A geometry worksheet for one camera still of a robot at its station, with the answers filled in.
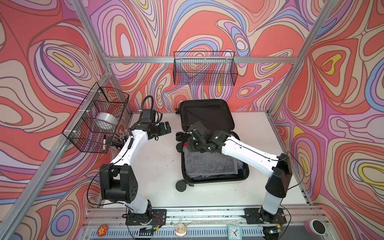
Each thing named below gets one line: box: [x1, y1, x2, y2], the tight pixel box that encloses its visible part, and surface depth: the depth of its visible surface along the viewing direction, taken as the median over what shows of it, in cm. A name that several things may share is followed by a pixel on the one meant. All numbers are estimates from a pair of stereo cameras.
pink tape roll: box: [304, 219, 327, 236], surface depth 68 cm
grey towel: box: [183, 147, 239, 179], surface depth 82 cm
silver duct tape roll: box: [93, 112, 118, 130], surface depth 74 cm
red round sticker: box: [97, 224, 109, 237], surface depth 72 cm
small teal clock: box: [228, 224, 242, 240], surface depth 69 cm
